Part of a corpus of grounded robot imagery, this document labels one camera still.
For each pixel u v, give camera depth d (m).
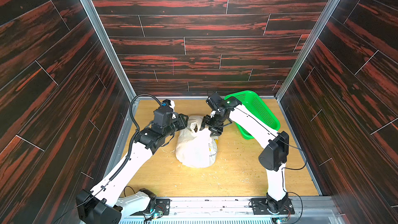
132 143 0.49
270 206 0.65
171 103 0.67
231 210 0.73
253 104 1.12
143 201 0.61
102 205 0.37
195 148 0.80
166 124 0.55
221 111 0.60
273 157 0.49
